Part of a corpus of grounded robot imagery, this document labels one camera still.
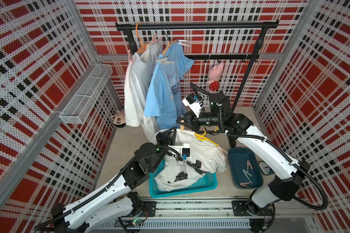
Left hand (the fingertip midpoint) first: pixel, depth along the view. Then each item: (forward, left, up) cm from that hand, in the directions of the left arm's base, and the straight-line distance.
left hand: (173, 124), depth 64 cm
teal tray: (-15, -18, -33) cm, 41 cm away
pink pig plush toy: (+44, -25, -2) cm, 51 cm away
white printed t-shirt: (-7, -9, -16) cm, 20 cm away
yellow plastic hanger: (-3, -14, -6) cm, 15 cm away
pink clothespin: (-6, -24, -14) cm, 28 cm away
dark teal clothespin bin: (-7, -41, -35) cm, 55 cm away
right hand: (0, -4, +3) cm, 5 cm away
